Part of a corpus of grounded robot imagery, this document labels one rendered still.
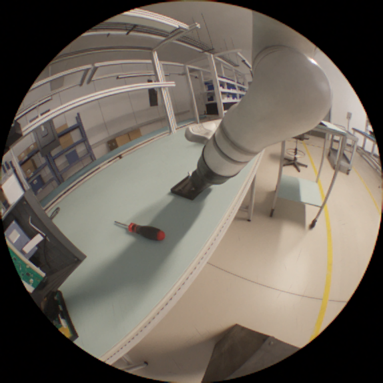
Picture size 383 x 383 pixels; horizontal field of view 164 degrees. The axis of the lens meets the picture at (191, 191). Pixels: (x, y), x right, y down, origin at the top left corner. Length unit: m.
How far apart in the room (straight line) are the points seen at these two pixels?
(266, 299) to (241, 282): 0.28
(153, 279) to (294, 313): 1.23
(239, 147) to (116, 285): 0.30
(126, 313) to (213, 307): 1.01
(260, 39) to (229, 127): 0.11
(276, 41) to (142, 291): 0.36
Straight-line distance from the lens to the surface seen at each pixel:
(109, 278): 0.30
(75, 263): 0.40
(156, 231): 0.26
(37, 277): 0.42
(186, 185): 0.39
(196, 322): 1.23
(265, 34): 0.16
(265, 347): 0.38
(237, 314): 1.21
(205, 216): 0.29
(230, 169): 0.20
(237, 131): 0.15
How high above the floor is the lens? 1.21
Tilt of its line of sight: 35 degrees down
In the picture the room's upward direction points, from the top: 14 degrees counter-clockwise
